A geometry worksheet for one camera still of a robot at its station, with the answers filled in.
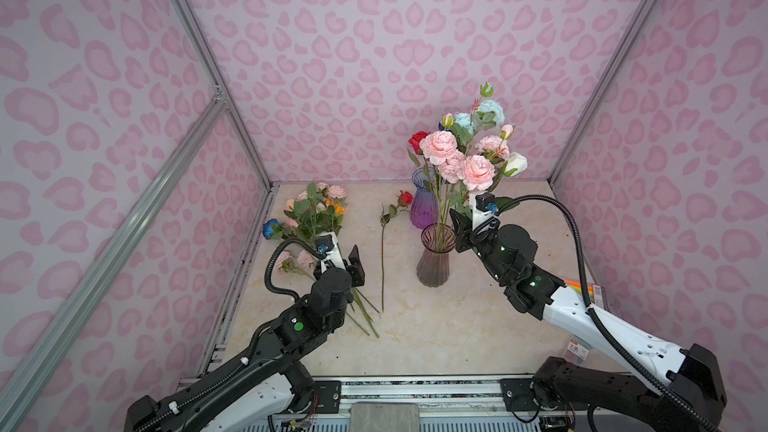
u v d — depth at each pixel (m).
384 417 0.68
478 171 0.60
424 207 0.99
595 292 0.88
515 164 0.67
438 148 0.65
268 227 1.01
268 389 0.59
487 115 0.69
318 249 0.60
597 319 0.46
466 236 0.61
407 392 0.75
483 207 0.59
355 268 0.63
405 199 1.10
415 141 0.73
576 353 0.78
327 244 0.60
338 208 1.08
